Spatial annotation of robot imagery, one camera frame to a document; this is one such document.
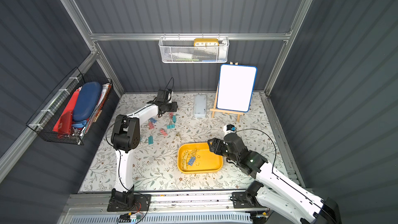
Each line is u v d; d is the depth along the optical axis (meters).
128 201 0.65
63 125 0.64
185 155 0.87
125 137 0.59
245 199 0.66
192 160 0.85
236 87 0.91
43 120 0.61
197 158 0.87
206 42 0.87
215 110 1.01
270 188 0.50
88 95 0.74
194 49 0.89
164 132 0.96
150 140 0.94
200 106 1.12
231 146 0.56
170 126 1.02
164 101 0.85
